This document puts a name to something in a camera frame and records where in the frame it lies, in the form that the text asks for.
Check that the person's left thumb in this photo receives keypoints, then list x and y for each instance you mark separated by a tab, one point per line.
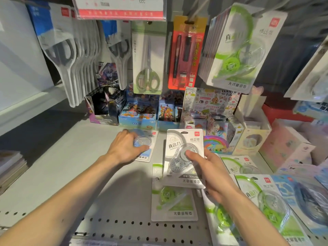
141	151

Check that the red pen blister pack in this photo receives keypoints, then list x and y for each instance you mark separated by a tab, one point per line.
185	53

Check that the purple black card box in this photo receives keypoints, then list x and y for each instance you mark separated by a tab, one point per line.
105	107

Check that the hanging row of green tape packs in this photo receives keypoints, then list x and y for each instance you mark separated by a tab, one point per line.
238	51

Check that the person's right hand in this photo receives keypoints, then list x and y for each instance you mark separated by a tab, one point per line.
217	176

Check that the green correction tape pack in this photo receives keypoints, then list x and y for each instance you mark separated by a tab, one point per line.
271	202
238	165
174	202
220	222

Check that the white sticker display box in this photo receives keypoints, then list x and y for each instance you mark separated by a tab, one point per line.
210	102

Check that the rainbow pony card box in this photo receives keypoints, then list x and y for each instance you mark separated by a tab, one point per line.
217	135

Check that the person's right forearm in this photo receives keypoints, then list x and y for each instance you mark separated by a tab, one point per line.
253	222

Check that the stack of notebooks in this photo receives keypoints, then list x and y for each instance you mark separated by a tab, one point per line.
11	169

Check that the grey correction tape pack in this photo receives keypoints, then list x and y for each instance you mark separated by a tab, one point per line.
176	143

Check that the hanging clear blister packs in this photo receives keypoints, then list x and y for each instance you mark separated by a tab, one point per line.
311	76

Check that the person's left hand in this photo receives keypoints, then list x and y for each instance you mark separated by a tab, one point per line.
121	148

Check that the narrow blue card box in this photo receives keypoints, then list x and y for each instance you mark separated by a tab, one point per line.
166	112

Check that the hanging row of grey scissors packs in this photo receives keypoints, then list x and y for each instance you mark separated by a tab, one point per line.
66	53

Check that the red box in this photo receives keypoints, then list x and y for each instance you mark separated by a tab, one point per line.
279	111

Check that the wide blue card box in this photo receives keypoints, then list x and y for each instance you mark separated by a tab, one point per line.
138	112

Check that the pink pastel box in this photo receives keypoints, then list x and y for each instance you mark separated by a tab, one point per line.
284	143

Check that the person's left forearm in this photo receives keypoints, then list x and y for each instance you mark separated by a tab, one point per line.
64	202

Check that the blue correction tape pack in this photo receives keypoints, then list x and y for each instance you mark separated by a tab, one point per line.
148	144
305	202

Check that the person's right thumb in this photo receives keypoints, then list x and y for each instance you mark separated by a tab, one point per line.
194	157

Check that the red and white price sign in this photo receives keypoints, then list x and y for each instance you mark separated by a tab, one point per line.
120	7

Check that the white perforated metal shelf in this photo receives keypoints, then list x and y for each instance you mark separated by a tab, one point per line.
76	151

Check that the cream display box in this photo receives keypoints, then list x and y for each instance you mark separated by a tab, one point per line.
253	133

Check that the grey scissors blister pack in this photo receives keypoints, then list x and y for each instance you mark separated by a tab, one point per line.
119	51

